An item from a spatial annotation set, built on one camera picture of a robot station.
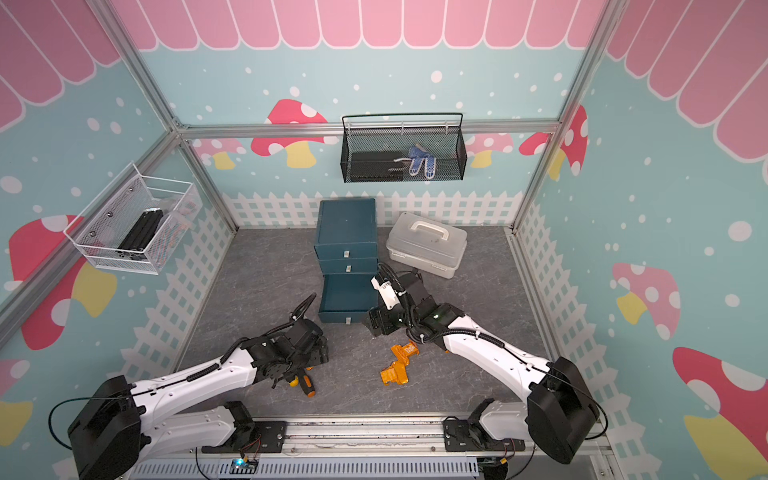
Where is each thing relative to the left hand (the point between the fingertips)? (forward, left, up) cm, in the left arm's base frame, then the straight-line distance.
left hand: (316, 357), depth 84 cm
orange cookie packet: (+3, -25, -2) cm, 25 cm away
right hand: (+7, -16, +12) cm, 22 cm away
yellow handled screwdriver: (-7, +5, -1) cm, 8 cm away
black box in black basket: (+48, -16, +30) cm, 59 cm away
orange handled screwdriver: (-8, +1, -2) cm, 8 cm away
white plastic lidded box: (+35, -33, +9) cm, 49 cm away
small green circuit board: (-25, +14, -6) cm, 30 cm away
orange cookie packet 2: (-4, -23, -2) cm, 23 cm away
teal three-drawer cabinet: (+25, -8, +14) cm, 30 cm away
